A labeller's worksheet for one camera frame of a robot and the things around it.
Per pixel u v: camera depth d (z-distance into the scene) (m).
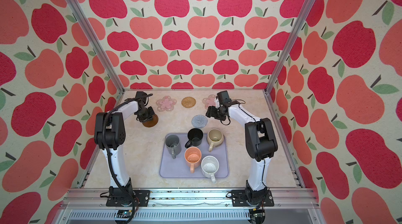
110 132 0.57
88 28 0.86
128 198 0.68
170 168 0.84
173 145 0.90
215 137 0.93
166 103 1.13
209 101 1.15
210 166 0.84
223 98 0.78
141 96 0.87
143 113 0.89
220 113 0.84
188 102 1.14
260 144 0.52
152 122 1.01
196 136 0.89
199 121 1.02
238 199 0.73
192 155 0.86
